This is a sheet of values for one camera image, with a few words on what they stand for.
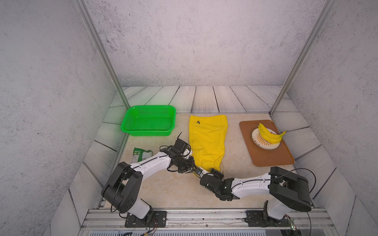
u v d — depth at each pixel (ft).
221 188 2.12
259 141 3.35
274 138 3.24
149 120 3.86
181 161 2.40
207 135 3.44
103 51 2.79
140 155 3.07
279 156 3.14
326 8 2.33
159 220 2.39
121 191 1.43
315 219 2.42
